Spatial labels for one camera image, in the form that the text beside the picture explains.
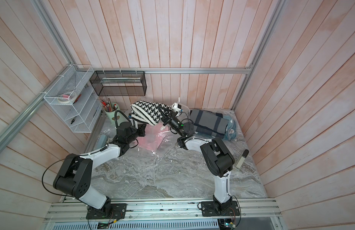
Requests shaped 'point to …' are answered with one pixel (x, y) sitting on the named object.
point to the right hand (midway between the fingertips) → (156, 109)
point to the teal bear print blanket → (231, 129)
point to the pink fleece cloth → (153, 138)
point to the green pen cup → (111, 115)
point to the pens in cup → (106, 103)
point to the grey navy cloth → (209, 123)
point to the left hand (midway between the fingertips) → (146, 125)
